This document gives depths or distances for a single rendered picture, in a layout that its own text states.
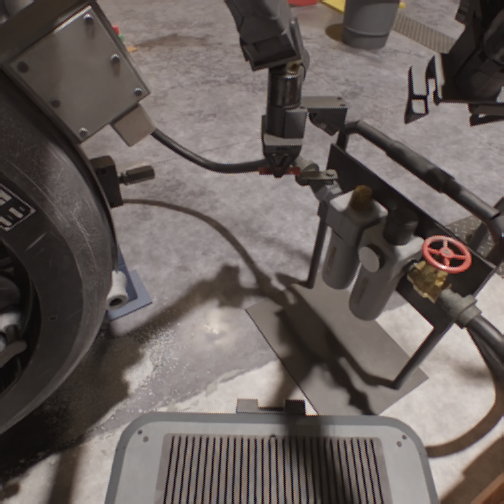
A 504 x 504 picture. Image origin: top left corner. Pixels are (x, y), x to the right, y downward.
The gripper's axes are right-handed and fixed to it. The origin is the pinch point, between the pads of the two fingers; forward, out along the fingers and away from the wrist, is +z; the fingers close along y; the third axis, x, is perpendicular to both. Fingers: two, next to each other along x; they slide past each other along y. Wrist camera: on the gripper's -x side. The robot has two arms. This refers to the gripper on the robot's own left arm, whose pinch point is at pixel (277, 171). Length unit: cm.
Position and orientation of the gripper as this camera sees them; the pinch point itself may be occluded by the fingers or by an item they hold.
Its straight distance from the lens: 75.0
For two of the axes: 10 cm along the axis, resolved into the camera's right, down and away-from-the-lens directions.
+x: -10.0, 0.2, -0.4
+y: -0.4, -7.5, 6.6
